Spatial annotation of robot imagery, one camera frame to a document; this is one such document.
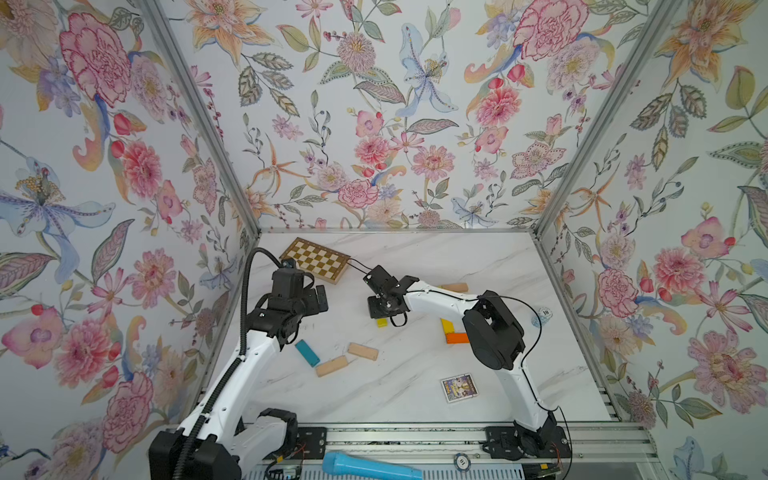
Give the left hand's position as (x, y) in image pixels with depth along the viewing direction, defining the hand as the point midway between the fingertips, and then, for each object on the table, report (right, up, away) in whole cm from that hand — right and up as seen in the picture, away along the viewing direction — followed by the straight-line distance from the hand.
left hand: (313, 291), depth 82 cm
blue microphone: (+9, -38, -14) cm, 41 cm away
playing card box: (+40, -26, 0) cm, 48 cm away
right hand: (+16, -7, +16) cm, 24 cm away
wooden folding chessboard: (-5, +8, +27) cm, 29 cm away
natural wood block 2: (+13, -19, +9) cm, 24 cm away
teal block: (-3, -19, +7) cm, 21 cm away
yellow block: (+19, -11, +11) cm, 25 cm away
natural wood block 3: (+4, -22, +6) cm, 24 cm away
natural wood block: (+46, -1, +22) cm, 51 cm away
